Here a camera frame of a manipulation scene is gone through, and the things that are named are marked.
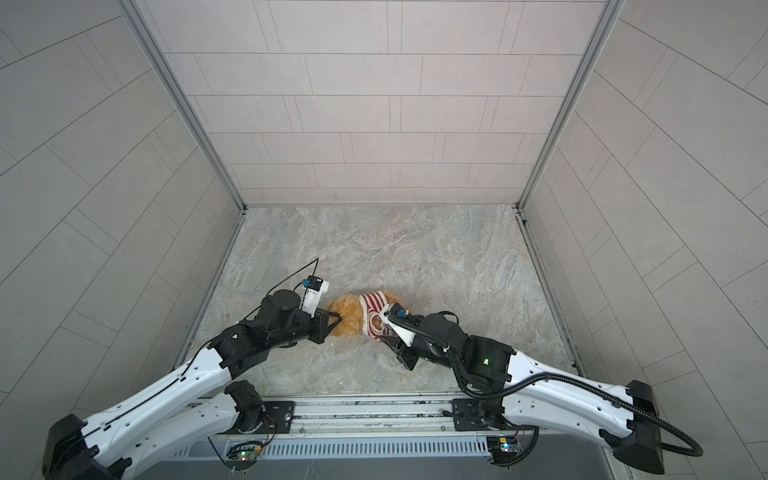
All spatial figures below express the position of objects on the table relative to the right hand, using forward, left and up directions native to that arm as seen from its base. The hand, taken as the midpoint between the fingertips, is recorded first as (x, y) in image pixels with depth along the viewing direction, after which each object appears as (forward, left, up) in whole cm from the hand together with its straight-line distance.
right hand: (384, 339), depth 67 cm
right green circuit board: (-20, -26, -18) cm, 38 cm away
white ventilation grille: (-18, +10, -17) cm, 27 cm away
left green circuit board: (-18, +32, -14) cm, 39 cm away
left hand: (+7, +9, -2) cm, 11 cm away
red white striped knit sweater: (+9, +2, 0) cm, 9 cm away
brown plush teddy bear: (+8, +8, 0) cm, 11 cm away
